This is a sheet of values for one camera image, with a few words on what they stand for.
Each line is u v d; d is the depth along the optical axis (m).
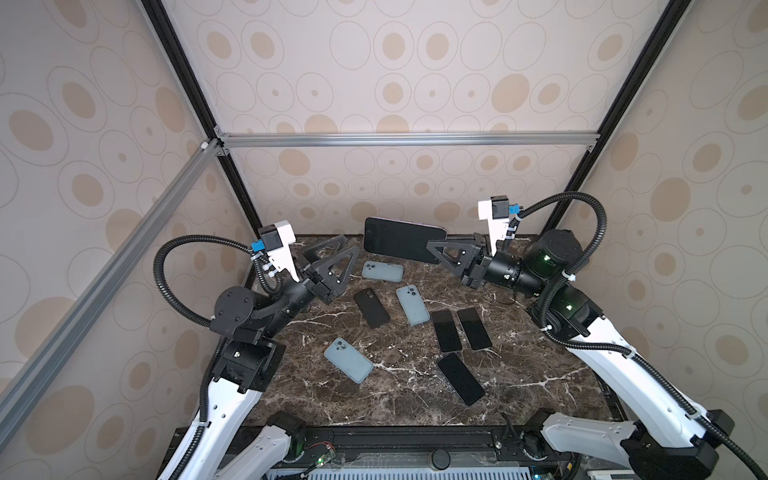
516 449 0.73
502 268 0.48
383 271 1.10
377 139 0.92
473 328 0.95
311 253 0.51
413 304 1.01
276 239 0.43
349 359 0.87
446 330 0.96
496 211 0.45
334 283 0.46
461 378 0.84
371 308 1.01
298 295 0.47
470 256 0.48
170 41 0.71
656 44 0.72
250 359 0.44
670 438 0.39
